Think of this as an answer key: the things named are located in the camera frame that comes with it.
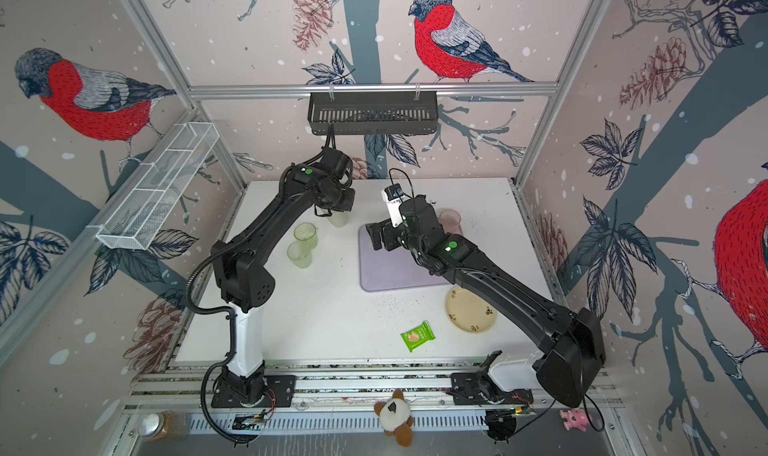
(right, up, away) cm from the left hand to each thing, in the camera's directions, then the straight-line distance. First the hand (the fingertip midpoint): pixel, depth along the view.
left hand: (346, 202), depth 87 cm
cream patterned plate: (+36, -32, -2) cm, 48 cm away
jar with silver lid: (-35, -48, -25) cm, 65 cm away
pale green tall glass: (-4, -5, +8) cm, 10 cm away
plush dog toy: (+14, -50, -20) cm, 56 cm away
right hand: (+10, -5, -12) cm, 17 cm away
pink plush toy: (+56, -50, -20) cm, 78 cm away
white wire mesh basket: (-50, +1, -12) cm, 51 cm away
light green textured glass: (-18, -17, +10) cm, 27 cm away
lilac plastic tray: (+14, -22, +9) cm, 28 cm away
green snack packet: (+21, -38, -6) cm, 43 cm away
